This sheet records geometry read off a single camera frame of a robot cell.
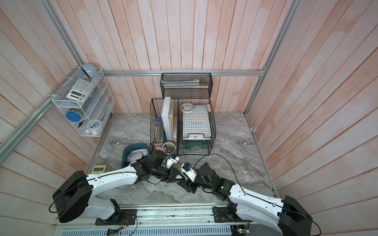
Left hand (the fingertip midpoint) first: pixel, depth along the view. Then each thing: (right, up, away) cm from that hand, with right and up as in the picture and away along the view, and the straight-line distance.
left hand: (181, 181), depth 75 cm
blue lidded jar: (-57, +34, +1) cm, 67 cm away
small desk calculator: (-53, +2, +15) cm, 55 cm away
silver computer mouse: (-30, +10, +21) cm, 38 cm away
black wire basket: (0, +29, +13) cm, 32 cm away
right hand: (0, +2, +2) cm, 3 cm away
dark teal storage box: (-35, +14, +22) cm, 44 cm away
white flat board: (-9, +34, +11) cm, 37 cm away
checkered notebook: (+9, +31, +14) cm, 36 cm away
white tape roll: (+4, +39, +19) cm, 43 cm away
